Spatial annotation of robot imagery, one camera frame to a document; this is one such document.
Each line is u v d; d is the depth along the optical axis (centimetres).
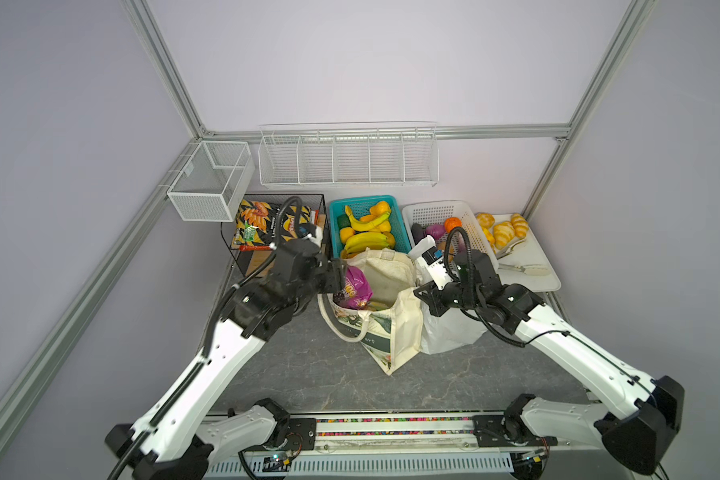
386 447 74
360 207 115
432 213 116
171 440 37
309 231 55
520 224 116
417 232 113
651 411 39
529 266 104
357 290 81
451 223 112
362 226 112
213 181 98
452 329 80
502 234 112
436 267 65
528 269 102
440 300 65
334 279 58
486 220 116
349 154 99
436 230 111
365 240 105
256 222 91
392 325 72
